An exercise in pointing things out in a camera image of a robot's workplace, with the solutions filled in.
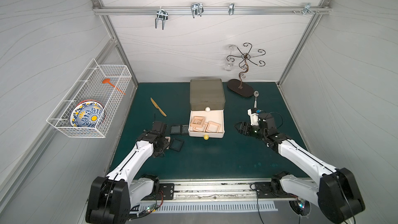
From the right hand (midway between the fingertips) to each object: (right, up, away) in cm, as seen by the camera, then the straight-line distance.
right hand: (239, 124), depth 85 cm
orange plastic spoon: (-70, +24, -7) cm, 74 cm away
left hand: (-42, -12, 0) cm, 44 cm away
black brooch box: (-37, -5, +10) cm, 39 cm away
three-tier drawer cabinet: (-18, +13, -1) cm, 22 cm away
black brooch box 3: (-36, -12, +4) cm, 38 cm away
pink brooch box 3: (-15, -2, +3) cm, 15 cm away
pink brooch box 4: (-41, -9, +5) cm, 42 cm away
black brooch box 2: (-32, -5, +7) cm, 33 cm away
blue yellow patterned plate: (-68, +9, -22) cm, 72 cm away
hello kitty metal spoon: (+20, +18, +29) cm, 40 cm away
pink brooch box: (-24, +1, +3) cm, 24 cm away
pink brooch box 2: (-21, -3, +1) cm, 22 cm away
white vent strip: (-19, -35, -15) cm, 43 cm away
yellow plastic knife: (-52, +8, +22) cm, 57 cm away
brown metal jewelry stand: (+5, +25, +33) cm, 42 cm away
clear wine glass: (-2, +40, +21) cm, 46 cm away
